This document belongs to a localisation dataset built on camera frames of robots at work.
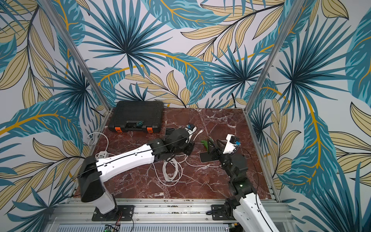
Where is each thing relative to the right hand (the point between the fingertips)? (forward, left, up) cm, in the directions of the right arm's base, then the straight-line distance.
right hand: (204, 143), depth 71 cm
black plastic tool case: (+35, +42, -18) cm, 57 cm away
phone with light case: (+23, +20, -20) cm, 37 cm away
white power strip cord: (+25, +69, -23) cm, 77 cm away
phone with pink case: (+5, -3, -25) cm, 25 cm away
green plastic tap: (+15, -5, -25) cm, 30 cm away
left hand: (+3, +6, -5) cm, 8 cm away
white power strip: (+6, +62, -21) cm, 65 cm away
